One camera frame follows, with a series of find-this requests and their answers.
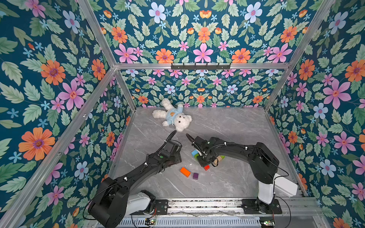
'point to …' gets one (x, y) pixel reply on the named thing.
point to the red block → (206, 167)
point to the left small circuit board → (148, 221)
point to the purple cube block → (195, 175)
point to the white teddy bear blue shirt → (174, 116)
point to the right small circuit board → (267, 222)
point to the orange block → (185, 172)
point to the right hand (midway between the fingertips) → (204, 160)
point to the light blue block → (194, 153)
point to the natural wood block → (219, 158)
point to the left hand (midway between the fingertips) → (179, 157)
